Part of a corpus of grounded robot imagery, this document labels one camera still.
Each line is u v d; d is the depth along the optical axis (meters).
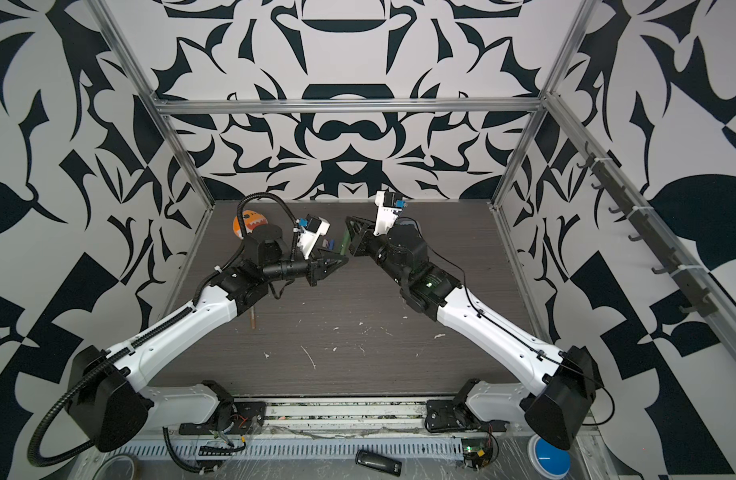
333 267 0.69
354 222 0.67
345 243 0.69
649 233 0.55
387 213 0.59
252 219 1.03
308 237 0.64
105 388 0.39
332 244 0.66
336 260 0.70
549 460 0.68
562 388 0.39
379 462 0.69
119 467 0.68
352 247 0.60
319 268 0.64
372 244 0.60
